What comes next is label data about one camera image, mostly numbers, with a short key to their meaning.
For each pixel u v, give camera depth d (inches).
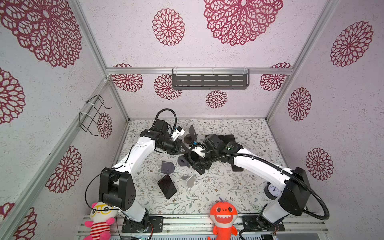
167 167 35.5
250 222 29.5
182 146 28.9
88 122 30.0
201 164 27.1
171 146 27.7
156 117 27.6
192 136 40.6
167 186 32.0
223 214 27.2
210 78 37.2
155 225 28.7
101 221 27.5
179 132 29.7
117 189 17.0
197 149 27.6
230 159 21.9
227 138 44.1
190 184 31.7
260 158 19.7
